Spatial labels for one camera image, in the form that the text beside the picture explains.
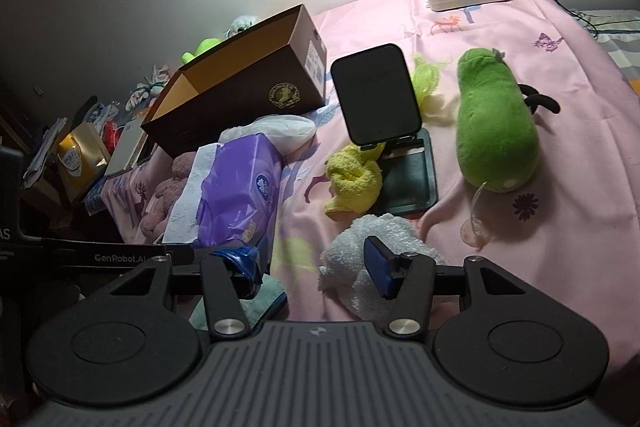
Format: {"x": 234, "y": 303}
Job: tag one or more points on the clear suction cup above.
{"x": 476, "y": 231}

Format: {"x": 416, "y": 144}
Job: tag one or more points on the yellow towel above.
{"x": 356, "y": 179}

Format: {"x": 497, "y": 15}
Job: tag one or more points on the black phone on stand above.
{"x": 376, "y": 95}

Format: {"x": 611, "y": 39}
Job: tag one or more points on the pink plush teddy bear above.
{"x": 155, "y": 219}

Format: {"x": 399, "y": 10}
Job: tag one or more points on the white fluffy towel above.
{"x": 359, "y": 279}

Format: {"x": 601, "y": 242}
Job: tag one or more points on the red package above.
{"x": 110, "y": 135}

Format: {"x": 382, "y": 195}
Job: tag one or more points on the brown cardboard storage box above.
{"x": 276, "y": 67}

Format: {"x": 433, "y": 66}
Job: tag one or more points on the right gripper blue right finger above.
{"x": 383, "y": 267}

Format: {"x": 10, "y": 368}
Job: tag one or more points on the gold paper bag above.
{"x": 82, "y": 159}

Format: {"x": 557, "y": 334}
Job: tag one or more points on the lime green mesh scrunchie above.
{"x": 425, "y": 78}

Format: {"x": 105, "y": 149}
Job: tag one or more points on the pink patterned bed sheet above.
{"x": 572, "y": 230}

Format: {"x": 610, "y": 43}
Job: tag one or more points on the purple tissue pack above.
{"x": 230, "y": 199}

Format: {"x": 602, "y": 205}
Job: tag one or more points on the teal green sock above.
{"x": 270, "y": 303}

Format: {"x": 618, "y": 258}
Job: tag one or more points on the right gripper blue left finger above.
{"x": 243, "y": 267}

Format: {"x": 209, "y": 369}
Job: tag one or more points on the white plastic bag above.
{"x": 287, "y": 133}

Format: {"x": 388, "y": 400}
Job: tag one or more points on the white booklet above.
{"x": 128, "y": 148}

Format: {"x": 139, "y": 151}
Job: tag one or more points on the green plush caterpillar toy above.
{"x": 497, "y": 140}

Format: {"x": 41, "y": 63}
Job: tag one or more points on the lime green plush toy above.
{"x": 203, "y": 46}

